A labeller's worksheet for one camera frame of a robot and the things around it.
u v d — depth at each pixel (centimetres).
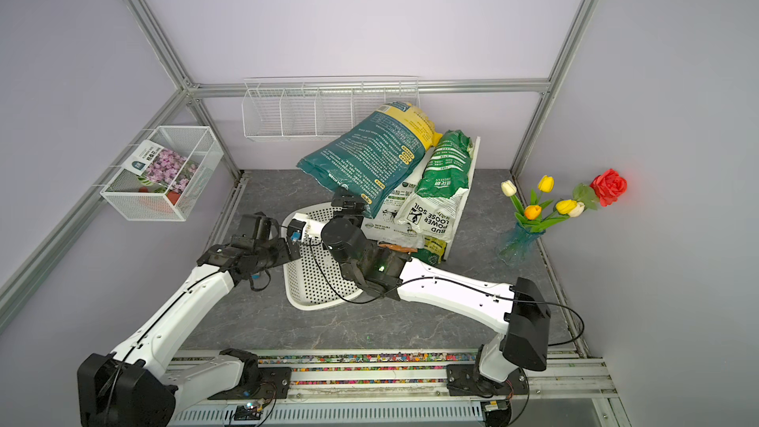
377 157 69
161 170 74
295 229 57
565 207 72
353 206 60
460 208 72
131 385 37
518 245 89
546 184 77
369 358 79
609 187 65
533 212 70
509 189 78
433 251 94
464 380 74
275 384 74
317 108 99
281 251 73
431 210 83
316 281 91
